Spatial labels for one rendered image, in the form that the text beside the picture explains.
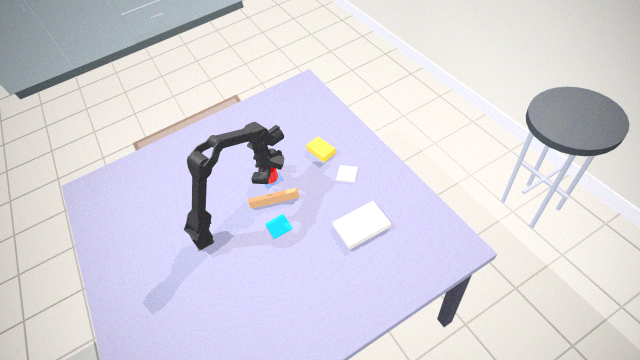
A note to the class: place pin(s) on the red cup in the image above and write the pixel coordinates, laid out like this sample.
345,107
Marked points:
273,176

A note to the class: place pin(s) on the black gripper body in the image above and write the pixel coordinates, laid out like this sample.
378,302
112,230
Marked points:
262,175

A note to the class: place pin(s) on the yellow rectangular block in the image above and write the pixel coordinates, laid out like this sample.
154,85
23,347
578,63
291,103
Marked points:
321,149

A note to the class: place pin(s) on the tan wooden bar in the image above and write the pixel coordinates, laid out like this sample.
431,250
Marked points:
273,198

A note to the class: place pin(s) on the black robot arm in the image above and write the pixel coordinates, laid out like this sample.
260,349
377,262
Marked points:
200,167

